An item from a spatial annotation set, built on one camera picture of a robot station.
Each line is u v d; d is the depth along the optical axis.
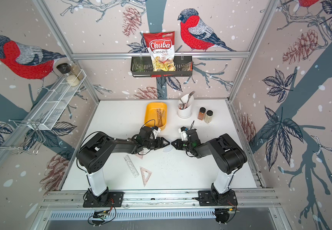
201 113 1.02
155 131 0.89
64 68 0.78
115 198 0.73
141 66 0.92
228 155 0.50
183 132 0.89
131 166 0.86
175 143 0.87
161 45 0.81
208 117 1.01
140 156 0.90
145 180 0.80
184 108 1.05
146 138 0.78
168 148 0.91
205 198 0.73
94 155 0.50
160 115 1.10
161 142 0.83
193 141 0.78
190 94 1.01
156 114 1.11
